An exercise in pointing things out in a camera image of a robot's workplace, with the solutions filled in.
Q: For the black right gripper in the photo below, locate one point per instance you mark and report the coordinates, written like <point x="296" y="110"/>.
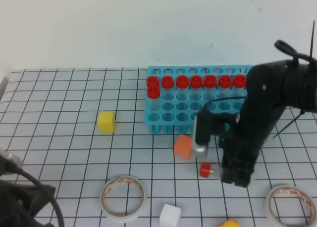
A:
<point x="241" y="145"/>

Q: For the red capped tube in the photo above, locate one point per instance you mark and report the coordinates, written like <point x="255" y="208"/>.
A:
<point x="239" y="85"/>
<point x="153" y="93"/>
<point x="196" y="84"/>
<point x="224" y="86"/>
<point x="152" y="81"/>
<point x="210" y="82"/>
<point x="182" y="84"/>
<point x="167" y="84"/>
<point x="209" y="170"/>

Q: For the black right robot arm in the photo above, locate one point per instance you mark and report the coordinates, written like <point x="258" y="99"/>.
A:
<point x="270" y="89"/>

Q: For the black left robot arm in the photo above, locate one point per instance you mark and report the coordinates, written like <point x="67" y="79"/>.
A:
<point x="19" y="204"/>

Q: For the blue test tube rack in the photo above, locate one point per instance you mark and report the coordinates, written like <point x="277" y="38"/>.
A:
<point x="178" y="114"/>

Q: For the white black grid cloth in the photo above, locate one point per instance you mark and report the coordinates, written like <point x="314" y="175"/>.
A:
<point x="48" y="118"/>

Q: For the yellow toy at bottom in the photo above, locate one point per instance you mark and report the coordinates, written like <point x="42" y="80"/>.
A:
<point x="229" y="223"/>

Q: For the right white tape roll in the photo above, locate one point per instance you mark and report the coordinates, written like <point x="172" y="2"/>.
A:
<point x="292" y="191"/>

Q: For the white tape roll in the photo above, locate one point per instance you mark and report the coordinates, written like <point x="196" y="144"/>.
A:
<point x="292" y="191"/>
<point x="109" y="186"/>

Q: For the orange foam cube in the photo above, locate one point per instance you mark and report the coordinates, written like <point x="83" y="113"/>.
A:
<point x="183" y="147"/>

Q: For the white foam cube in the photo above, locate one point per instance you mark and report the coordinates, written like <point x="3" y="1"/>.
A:
<point x="170" y="216"/>

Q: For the left white tape roll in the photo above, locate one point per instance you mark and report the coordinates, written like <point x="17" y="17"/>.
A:
<point x="109" y="186"/>

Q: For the yellow foam cube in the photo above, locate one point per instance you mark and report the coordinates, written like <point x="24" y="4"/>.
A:
<point x="106" y="122"/>

